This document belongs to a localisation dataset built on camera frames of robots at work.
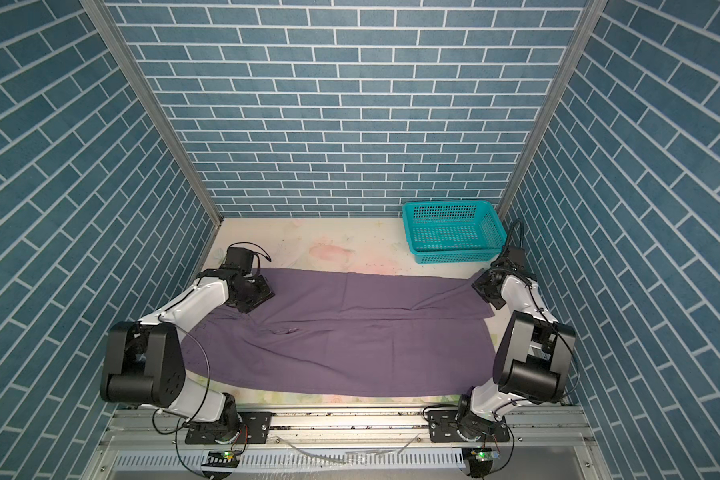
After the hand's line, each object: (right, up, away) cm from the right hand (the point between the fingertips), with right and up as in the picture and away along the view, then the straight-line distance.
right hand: (481, 285), depth 92 cm
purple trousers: (-41, -14, -2) cm, 44 cm away
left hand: (-65, -3, -1) cm, 65 cm away
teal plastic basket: (-5, +17, +13) cm, 23 cm away
